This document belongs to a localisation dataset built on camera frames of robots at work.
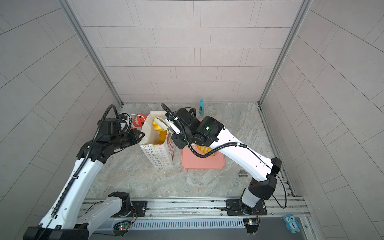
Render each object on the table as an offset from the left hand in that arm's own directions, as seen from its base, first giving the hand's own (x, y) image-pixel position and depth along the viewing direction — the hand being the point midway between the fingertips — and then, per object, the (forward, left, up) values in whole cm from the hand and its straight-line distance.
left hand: (148, 132), depth 72 cm
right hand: (-6, -15, +4) cm, 16 cm away
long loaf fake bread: (+6, -3, -15) cm, 16 cm away
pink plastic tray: (-5, -19, -23) cm, 31 cm away
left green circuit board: (-36, +8, -20) cm, 42 cm away
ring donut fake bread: (0, -5, +4) cm, 7 cm away
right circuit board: (-35, -49, -23) cm, 65 cm away
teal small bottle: (+31, -26, -16) cm, 44 cm away
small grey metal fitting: (-13, -49, -22) cm, 55 cm away
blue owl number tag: (-35, -66, -21) cm, 78 cm away
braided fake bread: (0, -28, -19) cm, 34 cm away
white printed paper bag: (-8, -3, -7) cm, 11 cm away
